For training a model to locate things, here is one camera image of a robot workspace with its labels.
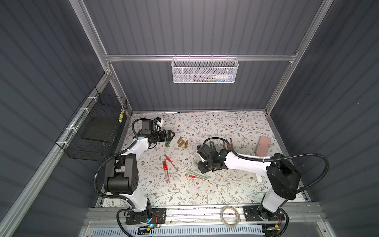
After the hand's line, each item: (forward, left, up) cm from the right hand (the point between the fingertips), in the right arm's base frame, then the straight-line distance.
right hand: (201, 167), depth 85 cm
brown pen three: (+18, -17, -5) cm, 25 cm away
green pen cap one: (+19, +23, -5) cm, 30 cm away
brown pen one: (+20, -22, -5) cm, 30 cm away
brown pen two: (+17, -19, -4) cm, 25 cm away
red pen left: (0, +22, -4) cm, 23 cm away
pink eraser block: (+16, -41, -3) cm, 44 cm away
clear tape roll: (-26, -10, -3) cm, 28 cm away
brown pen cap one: (+19, +10, -5) cm, 22 cm away
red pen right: (-1, +21, -5) cm, 21 cm away
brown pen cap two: (+22, +15, -4) cm, 27 cm away
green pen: (-3, +2, -4) cm, 5 cm away
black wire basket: (+4, +54, +26) cm, 60 cm away
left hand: (+19, +19, +6) cm, 28 cm away
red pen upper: (+7, +20, -5) cm, 22 cm away
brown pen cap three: (+20, +13, -5) cm, 24 cm away
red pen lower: (-4, +5, -5) cm, 8 cm away
